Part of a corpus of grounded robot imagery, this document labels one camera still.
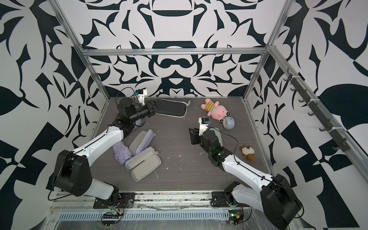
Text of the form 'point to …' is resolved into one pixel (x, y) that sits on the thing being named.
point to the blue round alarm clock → (228, 123)
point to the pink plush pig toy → (214, 110)
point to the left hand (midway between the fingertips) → (163, 99)
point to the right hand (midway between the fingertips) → (191, 127)
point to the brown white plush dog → (247, 151)
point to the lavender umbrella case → (141, 171)
